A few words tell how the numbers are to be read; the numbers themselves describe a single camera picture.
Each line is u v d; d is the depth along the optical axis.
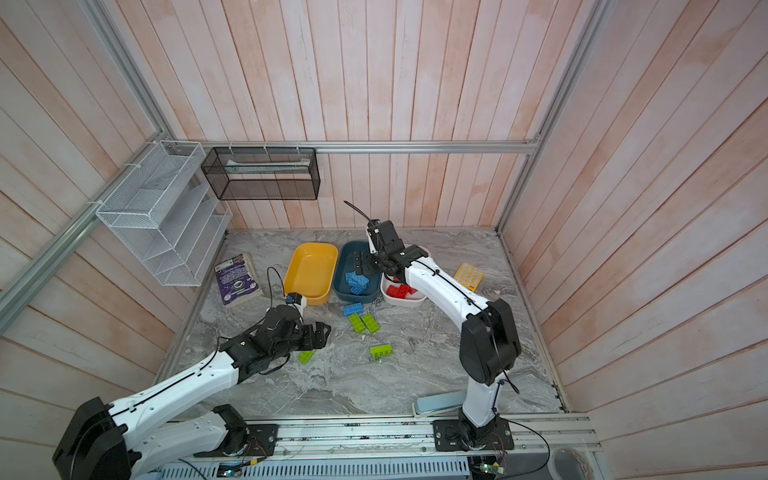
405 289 0.98
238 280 1.02
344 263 1.08
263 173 1.01
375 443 0.73
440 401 0.76
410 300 0.95
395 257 0.63
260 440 0.73
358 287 1.00
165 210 0.73
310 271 1.08
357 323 0.93
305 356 0.88
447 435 0.73
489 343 0.47
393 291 1.00
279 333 0.61
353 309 0.96
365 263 0.78
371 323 0.93
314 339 0.73
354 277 1.00
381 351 0.86
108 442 0.39
